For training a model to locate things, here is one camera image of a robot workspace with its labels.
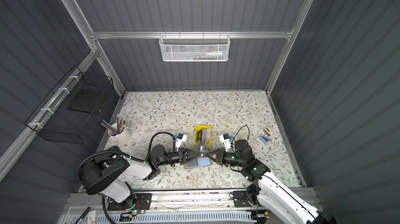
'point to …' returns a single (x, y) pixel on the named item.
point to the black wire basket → (68, 114)
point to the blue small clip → (264, 139)
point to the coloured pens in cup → (120, 124)
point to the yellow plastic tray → (198, 128)
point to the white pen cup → (124, 136)
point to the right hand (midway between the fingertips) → (208, 157)
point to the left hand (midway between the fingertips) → (200, 156)
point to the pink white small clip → (268, 131)
